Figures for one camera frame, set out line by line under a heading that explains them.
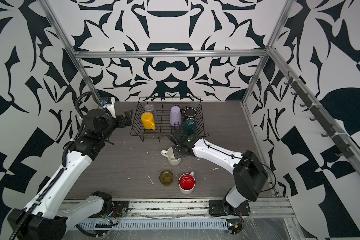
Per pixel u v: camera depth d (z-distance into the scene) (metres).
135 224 0.71
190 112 0.99
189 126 0.94
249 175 0.43
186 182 0.82
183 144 0.60
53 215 0.40
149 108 1.02
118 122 0.65
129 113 0.65
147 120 0.96
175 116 0.97
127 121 0.66
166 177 0.83
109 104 0.61
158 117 1.08
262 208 0.76
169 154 0.83
